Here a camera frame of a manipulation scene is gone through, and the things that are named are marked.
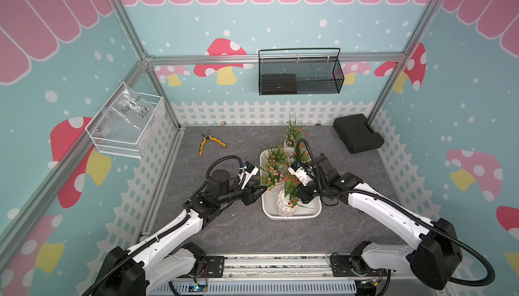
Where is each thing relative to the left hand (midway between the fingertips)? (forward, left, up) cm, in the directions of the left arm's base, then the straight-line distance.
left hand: (262, 188), depth 77 cm
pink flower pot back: (+31, -14, -2) cm, 34 cm away
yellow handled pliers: (+37, +34, -16) cm, 53 cm away
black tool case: (+39, -50, -11) cm, 64 cm away
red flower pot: (-4, -10, -5) cm, 12 cm away
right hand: (+1, -12, -3) cm, 13 cm away
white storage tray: (-2, -21, -17) cm, 27 cm away
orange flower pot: (+17, -6, -4) cm, 19 cm away
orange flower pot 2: (+20, -18, -4) cm, 27 cm away
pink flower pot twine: (+6, -5, -2) cm, 8 cm away
